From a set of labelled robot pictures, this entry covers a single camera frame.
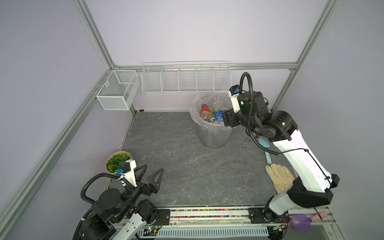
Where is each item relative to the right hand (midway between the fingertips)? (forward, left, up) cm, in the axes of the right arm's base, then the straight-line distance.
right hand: (232, 110), depth 63 cm
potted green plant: (-10, +61, -29) cm, 68 cm away
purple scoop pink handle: (-36, -35, -41) cm, 64 cm away
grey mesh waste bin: (+6, +6, -31) cm, 32 cm away
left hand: (-21, +32, -13) cm, 41 cm away
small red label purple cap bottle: (+17, +11, -19) cm, 28 cm away
